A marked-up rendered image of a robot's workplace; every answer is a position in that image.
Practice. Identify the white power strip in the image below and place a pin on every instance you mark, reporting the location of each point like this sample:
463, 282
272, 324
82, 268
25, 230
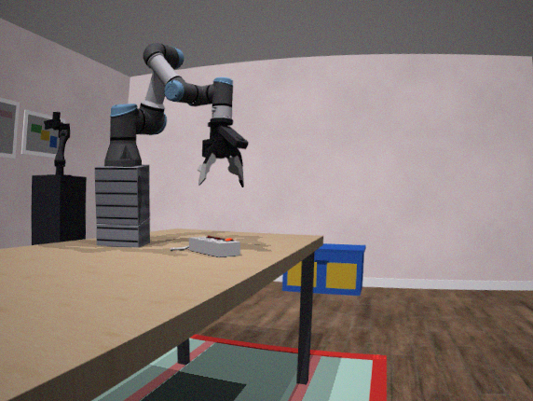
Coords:
219, 247

